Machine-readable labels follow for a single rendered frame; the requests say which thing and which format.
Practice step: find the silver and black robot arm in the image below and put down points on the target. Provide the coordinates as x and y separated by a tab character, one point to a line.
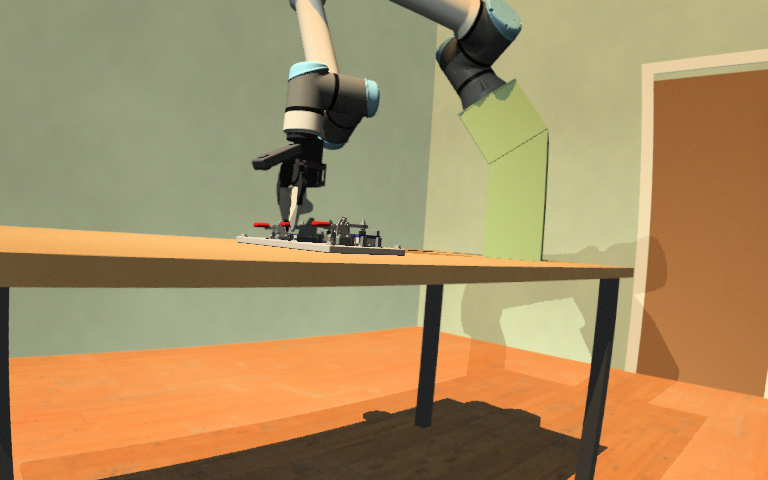
314	87

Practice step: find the black toggle clamp with red handle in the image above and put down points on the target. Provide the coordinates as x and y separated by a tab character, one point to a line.
340	232

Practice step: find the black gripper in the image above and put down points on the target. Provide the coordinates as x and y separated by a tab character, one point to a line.
310	162

